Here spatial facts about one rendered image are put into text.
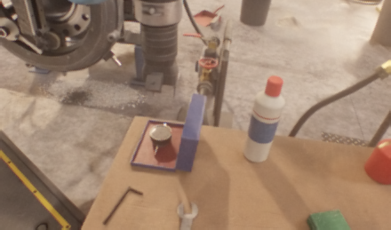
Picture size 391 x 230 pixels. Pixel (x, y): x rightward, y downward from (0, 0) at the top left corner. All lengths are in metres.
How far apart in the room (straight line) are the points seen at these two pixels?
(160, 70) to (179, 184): 0.26
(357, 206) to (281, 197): 0.17
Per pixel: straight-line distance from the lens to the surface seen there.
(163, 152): 0.70
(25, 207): 0.88
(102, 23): 1.29
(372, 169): 0.79
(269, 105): 0.59
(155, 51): 0.55
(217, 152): 0.71
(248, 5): 2.76
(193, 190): 0.64
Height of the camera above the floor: 1.00
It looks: 39 degrees down
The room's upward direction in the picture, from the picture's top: 4 degrees clockwise
